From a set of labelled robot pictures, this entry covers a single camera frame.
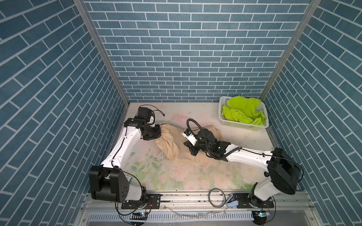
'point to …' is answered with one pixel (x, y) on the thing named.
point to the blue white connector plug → (233, 204)
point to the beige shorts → (172, 140)
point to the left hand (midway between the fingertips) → (161, 133)
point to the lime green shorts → (243, 110)
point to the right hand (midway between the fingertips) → (183, 142)
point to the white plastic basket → (240, 125)
